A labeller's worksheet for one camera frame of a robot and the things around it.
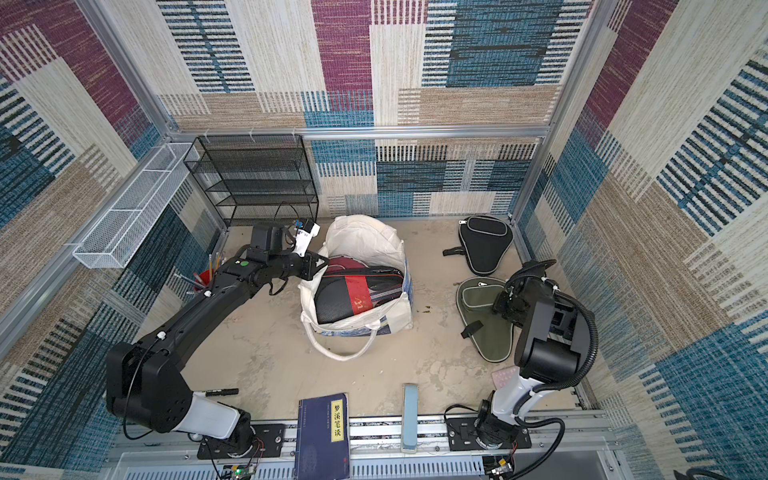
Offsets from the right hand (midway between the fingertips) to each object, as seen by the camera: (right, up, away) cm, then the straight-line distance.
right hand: (506, 319), depth 93 cm
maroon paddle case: (-50, +17, +1) cm, 53 cm away
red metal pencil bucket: (-92, +13, +1) cm, 93 cm away
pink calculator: (-5, -13, -11) cm, 18 cm away
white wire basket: (-100, +27, -19) cm, 106 cm away
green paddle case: (-6, -3, -4) cm, 8 cm away
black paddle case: (-1, +24, +16) cm, 29 cm away
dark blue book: (-52, -24, -20) cm, 61 cm away
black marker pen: (-80, -16, -13) cm, 82 cm away
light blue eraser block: (-31, -19, -21) cm, 42 cm away
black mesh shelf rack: (-84, +47, +16) cm, 97 cm away
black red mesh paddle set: (-48, +9, -7) cm, 50 cm away
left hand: (-52, +18, -10) cm, 56 cm away
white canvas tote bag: (-40, +23, -6) cm, 47 cm away
